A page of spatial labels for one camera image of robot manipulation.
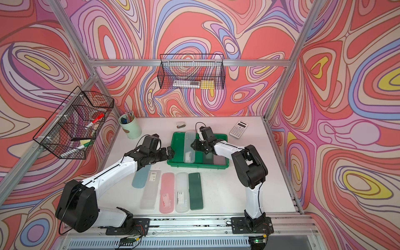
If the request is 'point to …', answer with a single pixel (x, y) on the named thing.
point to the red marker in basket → (101, 115)
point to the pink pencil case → (167, 193)
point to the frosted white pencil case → (189, 157)
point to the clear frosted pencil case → (151, 190)
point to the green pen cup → (129, 124)
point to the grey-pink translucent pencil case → (219, 160)
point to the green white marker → (71, 151)
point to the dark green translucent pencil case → (208, 158)
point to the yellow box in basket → (207, 84)
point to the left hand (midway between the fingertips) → (170, 153)
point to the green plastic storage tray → (222, 137)
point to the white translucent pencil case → (182, 195)
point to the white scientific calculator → (238, 129)
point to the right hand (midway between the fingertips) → (194, 148)
